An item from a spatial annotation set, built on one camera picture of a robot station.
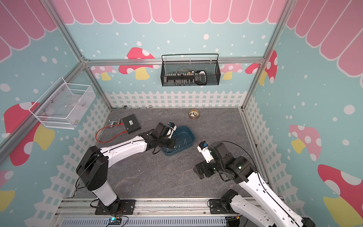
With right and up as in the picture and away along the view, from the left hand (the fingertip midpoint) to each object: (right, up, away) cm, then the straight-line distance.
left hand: (175, 144), depth 88 cm
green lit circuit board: (-30, -38, -15) cm, 51 cm away
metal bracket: (-51, +13, +22) cm, 56 cm away
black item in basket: (+16, +42, +2) cm, 45 cm away
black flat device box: (-36, +12, +21) cm, 43 cm away
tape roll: (+13, +20, +28) cm, 37 cm away
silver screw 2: (+6, 0, +12) cm, 13 cm away
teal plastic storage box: (+5, +2, +12) cm, 14 cm away
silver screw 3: (+1, 0, -10) cm, 10 cm away
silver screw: (+1, -9, +4) cm, 10 cm away
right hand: (+15, -8, -17) cm, 24 cm away
